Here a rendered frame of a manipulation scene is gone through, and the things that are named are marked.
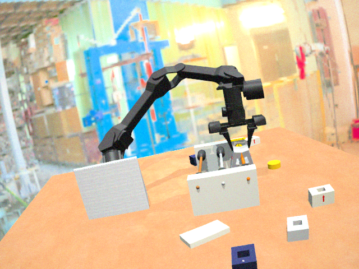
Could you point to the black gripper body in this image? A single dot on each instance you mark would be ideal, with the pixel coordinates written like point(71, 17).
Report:
point(236, 117)

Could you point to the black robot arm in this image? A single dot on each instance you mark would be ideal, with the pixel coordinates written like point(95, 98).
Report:
point(230, 80)

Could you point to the yellow disc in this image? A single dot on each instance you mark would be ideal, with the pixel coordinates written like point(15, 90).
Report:
point(274, 164)

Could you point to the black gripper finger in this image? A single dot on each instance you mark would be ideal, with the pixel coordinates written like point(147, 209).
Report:
point(227, 137)
point(250, 134)

